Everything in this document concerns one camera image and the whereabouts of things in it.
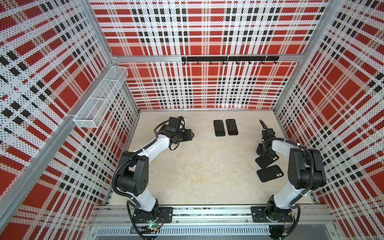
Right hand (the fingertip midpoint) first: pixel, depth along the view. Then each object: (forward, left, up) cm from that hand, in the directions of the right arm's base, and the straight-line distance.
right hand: (263, 154), depth 95 cm
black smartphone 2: (+25, +26, -4) cm, 36 cm away
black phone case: (-4, +1, -1) cm, 5 cm away
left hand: (+7, +46, +11) cm, 48 cm away
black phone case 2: (-11, -2, -3) cm, 12 cm away
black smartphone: (+25, +17, -3) cm, 30 cm away
